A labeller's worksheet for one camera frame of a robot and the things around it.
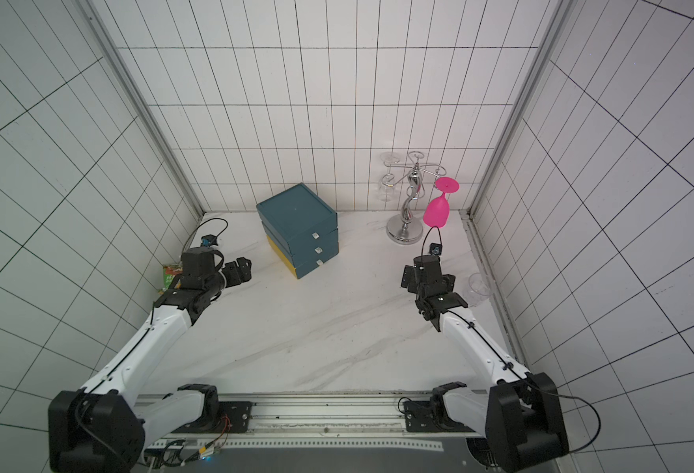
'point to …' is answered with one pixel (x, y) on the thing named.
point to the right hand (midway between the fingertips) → (415, 270)
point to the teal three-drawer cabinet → (301, 229)
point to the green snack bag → (169, 273)
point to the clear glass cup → (478, 288)
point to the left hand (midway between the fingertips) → (237, 270)
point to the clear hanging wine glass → (388, 185)
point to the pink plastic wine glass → (437, 210)
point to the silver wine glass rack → (404, 229)
